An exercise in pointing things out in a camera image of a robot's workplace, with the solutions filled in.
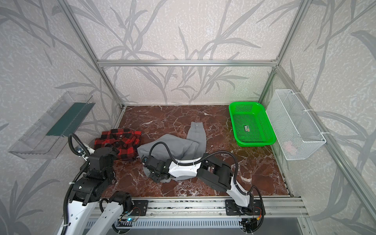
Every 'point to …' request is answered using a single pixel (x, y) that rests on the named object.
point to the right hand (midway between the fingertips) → (154, 169)
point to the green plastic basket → (251, 126)
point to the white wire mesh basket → (296, 133)
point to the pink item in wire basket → (289, 147)
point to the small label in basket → (246, 128)
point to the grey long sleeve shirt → (192, 148)
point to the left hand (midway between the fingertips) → (105, 145)
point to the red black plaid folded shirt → (126, 141)
